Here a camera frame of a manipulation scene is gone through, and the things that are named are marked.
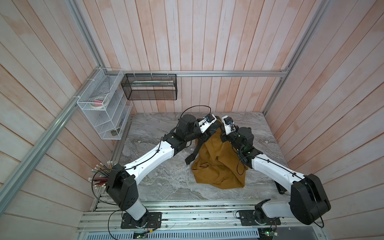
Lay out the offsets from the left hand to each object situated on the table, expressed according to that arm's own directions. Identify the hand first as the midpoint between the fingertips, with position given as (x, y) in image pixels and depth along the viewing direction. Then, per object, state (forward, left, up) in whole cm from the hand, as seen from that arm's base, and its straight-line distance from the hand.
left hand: (210, 128), depth 76 cm
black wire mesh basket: (+40, +39, -2) cm, 56 cm away
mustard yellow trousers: (-11, -5, -16) cm, 20 cm away
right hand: (+6, -7, -2) cm, 10 cm away
